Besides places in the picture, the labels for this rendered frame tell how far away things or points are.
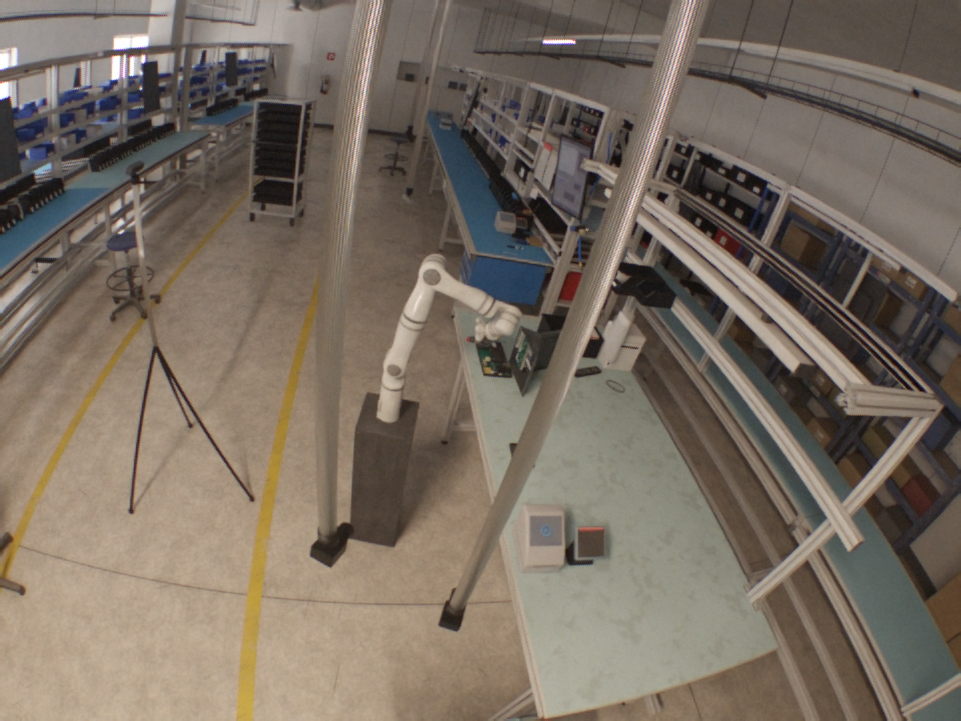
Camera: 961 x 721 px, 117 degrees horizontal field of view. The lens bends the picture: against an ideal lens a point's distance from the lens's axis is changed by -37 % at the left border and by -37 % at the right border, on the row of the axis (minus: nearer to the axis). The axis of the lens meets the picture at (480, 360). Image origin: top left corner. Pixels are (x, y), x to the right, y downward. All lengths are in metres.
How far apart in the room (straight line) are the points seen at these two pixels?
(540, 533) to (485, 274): 2.50
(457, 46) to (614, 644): 12.57
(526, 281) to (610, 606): 2.71
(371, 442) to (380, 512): 0.49
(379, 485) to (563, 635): 1.14
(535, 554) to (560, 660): 0.32
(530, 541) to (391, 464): 0.85
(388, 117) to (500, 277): 9.71
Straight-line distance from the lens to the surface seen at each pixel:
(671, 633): 1.59
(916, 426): 1.46
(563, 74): 13.48
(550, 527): 1.43
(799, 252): 5.58
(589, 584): 1.53
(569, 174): 3.11
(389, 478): 2.11
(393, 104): 12.86
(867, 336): 1.53
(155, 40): 7.57
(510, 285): 3.66
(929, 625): 2.93
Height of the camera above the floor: 2.22
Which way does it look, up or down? 34 degrees down
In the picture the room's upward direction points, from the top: 16 degrees clockwise
